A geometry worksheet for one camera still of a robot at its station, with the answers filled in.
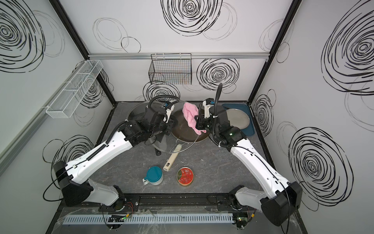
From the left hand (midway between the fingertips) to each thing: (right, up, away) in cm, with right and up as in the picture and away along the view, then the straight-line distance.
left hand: (172, 121), depth 73 cm
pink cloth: (+9, +5, -1) cm, 11 cm away
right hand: (+12, +2, -1) cm, 12 cm away
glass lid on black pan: (-29, +5, +32) cm, 44 cm away
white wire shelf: (-55, +11, +2) cm, 56 cm away
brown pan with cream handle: (+5, -8, +21) cm, 23 cm away
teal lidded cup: (-10, -29, +3) cm, 31 cm away
